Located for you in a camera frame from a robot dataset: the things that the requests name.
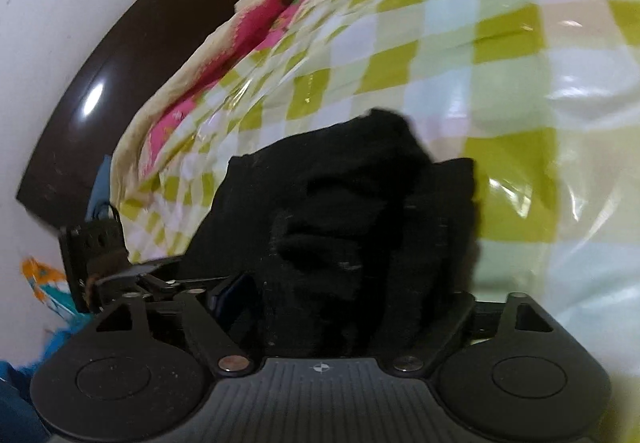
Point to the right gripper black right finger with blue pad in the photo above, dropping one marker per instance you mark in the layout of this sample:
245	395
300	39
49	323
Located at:
430	334

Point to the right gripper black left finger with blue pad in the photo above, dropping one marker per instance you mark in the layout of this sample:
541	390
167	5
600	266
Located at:
184	314

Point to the black pants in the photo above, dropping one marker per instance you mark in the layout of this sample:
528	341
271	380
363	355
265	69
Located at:
345	240

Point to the colourful tissue pack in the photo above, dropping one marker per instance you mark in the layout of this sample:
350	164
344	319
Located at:
50	287

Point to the blue pillow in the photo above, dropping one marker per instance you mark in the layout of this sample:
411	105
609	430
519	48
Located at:
100	191

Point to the dark wooden headboard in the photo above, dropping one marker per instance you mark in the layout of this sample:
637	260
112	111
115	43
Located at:
134	59

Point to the green white checkered plastic cover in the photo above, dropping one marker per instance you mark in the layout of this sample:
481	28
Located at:
542	94

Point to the pink floral bed quilt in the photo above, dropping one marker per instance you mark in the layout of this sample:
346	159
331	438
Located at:
254	26

